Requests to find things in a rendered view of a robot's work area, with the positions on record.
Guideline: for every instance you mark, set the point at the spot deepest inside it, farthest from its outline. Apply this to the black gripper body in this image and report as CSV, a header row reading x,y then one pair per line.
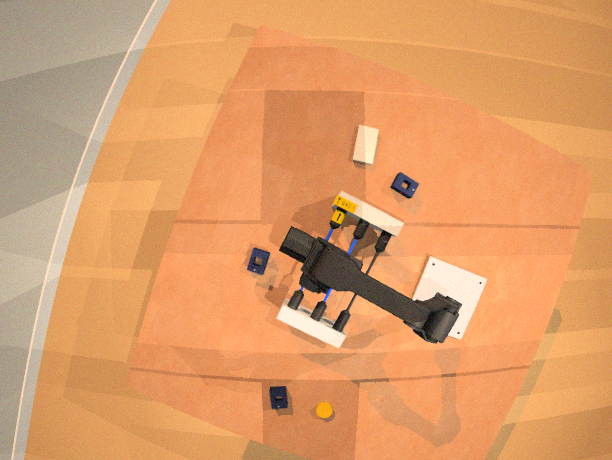
x,y
359,263

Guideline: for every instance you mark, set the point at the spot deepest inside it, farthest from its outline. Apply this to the yellow round disc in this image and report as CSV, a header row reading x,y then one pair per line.
x,y
324,409

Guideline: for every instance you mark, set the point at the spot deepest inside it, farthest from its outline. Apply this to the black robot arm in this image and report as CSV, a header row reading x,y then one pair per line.
x,y
325,267

